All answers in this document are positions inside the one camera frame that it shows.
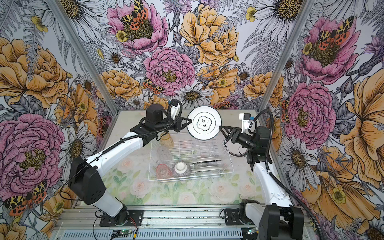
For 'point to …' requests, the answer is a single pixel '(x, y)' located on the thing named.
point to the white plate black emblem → (205, 124)
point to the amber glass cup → (166, 140)
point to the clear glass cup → (163, 153)
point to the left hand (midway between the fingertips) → (190, 124)
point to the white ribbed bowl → (181, 169)
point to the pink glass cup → (163, 171)
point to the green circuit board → (120, 233)
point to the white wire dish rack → (177, 156)
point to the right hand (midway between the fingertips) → (221, 132)
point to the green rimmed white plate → (235, 149)
